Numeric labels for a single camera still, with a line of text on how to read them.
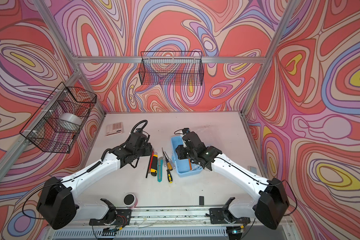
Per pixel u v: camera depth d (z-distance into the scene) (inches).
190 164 36.0
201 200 30.9
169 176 33.8
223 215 25.7
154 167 35.5
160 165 35.7
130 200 29.1
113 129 42.4
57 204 15.7
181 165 37.4
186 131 27.3
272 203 15.4
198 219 28.9
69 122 27.4
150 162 36.2
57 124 27.7
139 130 28.7
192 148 22.9
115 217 28.4
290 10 27.3
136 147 24.9
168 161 36.1
